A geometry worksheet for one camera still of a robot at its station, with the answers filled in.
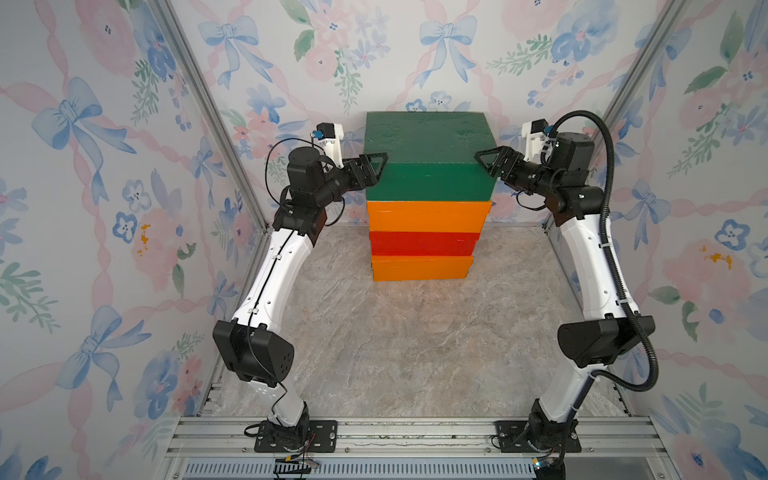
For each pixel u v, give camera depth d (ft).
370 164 1.99
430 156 2.35
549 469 2.39
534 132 2.06
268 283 1.56
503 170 2.07
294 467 2.40
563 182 1.80
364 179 2.03
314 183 1.80
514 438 2.45
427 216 2.69
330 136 1.97
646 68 2.52
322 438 2.43
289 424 2.01
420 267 3.22
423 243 3.10
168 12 2.26
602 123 1.64
